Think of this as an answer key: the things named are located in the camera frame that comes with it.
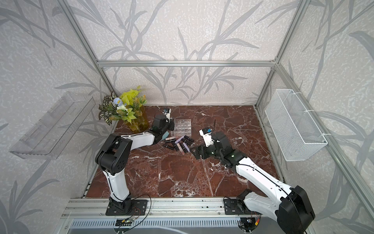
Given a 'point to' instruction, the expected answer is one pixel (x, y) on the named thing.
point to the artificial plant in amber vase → (129, 106)
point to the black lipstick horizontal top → (169, 141)
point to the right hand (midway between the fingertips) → (195, 146)
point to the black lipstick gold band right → (187, 142)
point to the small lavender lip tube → (179, 139)
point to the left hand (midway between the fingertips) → (173, 118)
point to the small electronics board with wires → (123, 223)
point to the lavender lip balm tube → (186, 146)
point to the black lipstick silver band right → (189, 138)
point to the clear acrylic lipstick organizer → (182, 127)
